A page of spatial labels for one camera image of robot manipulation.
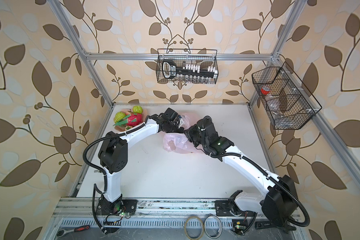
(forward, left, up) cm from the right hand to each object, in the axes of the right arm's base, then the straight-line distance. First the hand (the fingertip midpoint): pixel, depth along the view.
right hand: (182, 131), depth 75 cm
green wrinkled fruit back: (+30, +32, -15) cm, 46 cm away
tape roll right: (-38, -14, -25) cm, 48 cm away
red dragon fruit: (+22, +34, -16) cm, 43 cm away
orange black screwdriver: (-10, +50, -24) cm, 57 cm away
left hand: (+3, -4, -11) cm, 12 cm away
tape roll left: (-39, -5, -25) cm, 46 cm away
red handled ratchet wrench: (-39, +56, -23) cm, 72 cm away
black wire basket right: (+11, -55, +10) cm, 57 cm away
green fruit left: (+25, +44, -15) cm, 52 cm away
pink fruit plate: (+17, +39, -19) cm, 47 cm away
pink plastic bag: (-7, +2, +2) cm, 8 cm away
